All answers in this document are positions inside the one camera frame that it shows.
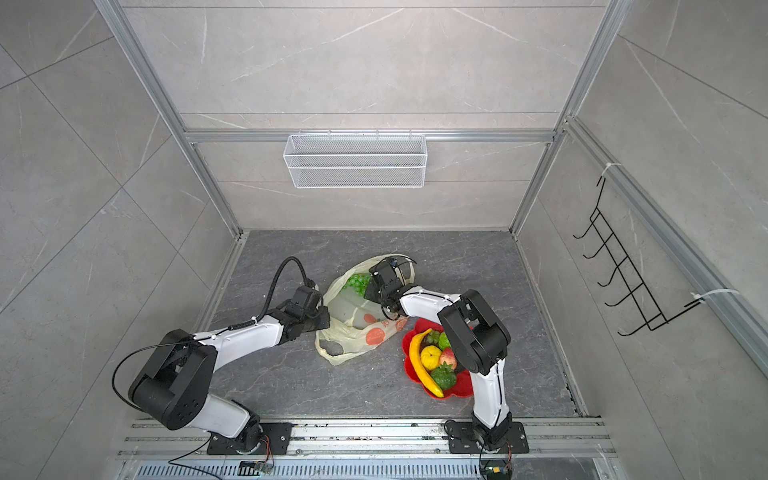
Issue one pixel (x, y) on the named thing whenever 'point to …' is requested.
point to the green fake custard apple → (443, 341)
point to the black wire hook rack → (621, 262)
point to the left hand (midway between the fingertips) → (326, 309)
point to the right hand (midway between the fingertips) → (369, 287)
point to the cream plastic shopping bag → (355, 322)
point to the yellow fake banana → (418, 365)
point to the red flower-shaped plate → (464, 381)
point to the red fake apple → (448, 356)
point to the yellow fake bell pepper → (430, 356)
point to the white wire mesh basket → (356, 161)
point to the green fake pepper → (444, 376)
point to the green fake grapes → (359, 281)
